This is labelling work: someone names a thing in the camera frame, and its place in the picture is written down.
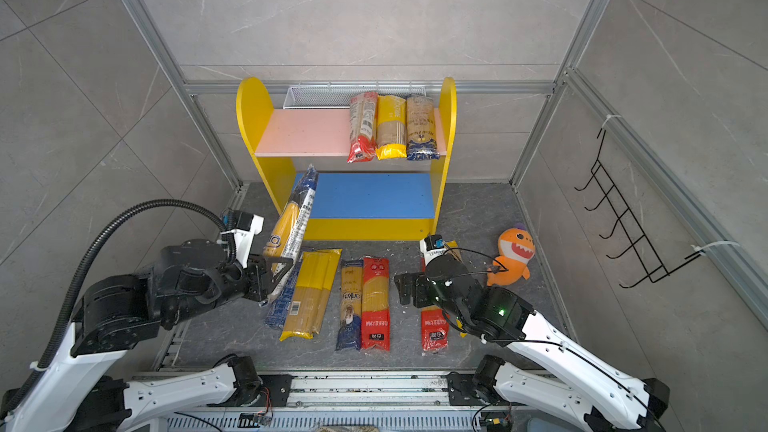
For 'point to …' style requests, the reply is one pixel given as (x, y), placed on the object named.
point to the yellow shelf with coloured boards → (377, 200)
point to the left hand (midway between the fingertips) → (291, 255)
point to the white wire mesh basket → (339, 97)
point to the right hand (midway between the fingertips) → (410, 274)
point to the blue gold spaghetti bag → (351, 298)
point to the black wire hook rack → (653, 269)
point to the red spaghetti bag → (375, 304)
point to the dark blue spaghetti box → (279, 308)
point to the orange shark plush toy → (516, 247)
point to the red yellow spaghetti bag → (434, 329)
